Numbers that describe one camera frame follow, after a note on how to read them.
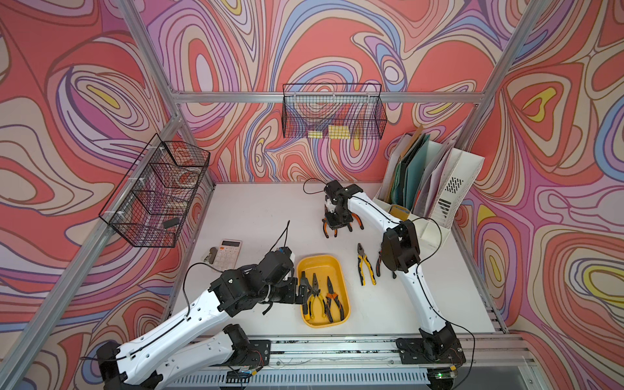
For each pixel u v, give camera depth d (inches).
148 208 28.9
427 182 33.8
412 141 35.8
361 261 36.7
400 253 25.0
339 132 35.8
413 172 34.7
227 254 36.8
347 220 34.8
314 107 35.8
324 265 35.6
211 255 36.7
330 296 33.0
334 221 35.7
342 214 33.8
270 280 20.6
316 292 33.2
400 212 37.9
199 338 17.9
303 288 24.3
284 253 25.5
